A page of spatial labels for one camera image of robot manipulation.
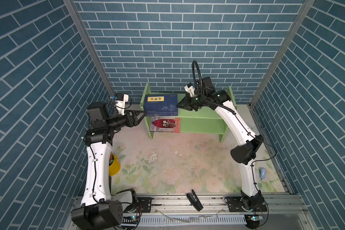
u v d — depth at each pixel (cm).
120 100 58
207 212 72
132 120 59
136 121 60
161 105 78
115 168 86
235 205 74
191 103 69
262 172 83
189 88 73
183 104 69
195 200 75
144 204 74
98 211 36
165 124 92
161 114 75
